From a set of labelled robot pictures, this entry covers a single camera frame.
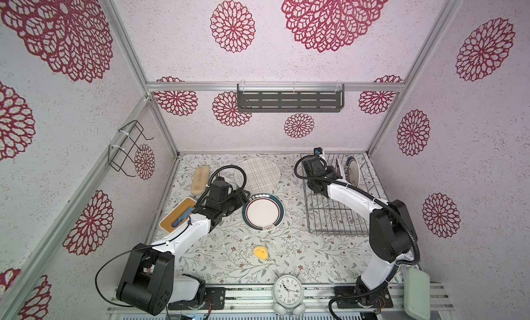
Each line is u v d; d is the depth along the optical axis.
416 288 0.75
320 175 0.71
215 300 0.75
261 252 0.83
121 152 0.75
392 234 0.48
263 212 0.99
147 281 0.41
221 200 0.67
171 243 0.47
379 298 0.69
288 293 0.72
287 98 0.95
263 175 1.10
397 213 0.49
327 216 0.94
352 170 1.05
